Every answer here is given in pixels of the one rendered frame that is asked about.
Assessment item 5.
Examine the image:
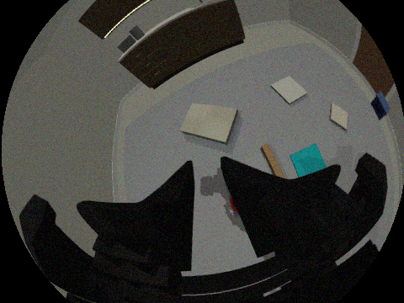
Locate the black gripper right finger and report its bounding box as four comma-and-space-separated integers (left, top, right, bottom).
221, 156, 341, 258

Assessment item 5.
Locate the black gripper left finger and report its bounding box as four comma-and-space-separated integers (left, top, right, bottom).
77, 161, 194, 272

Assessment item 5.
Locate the tan wooden curved bar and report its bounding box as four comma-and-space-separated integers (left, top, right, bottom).
262, 144, 284, 178

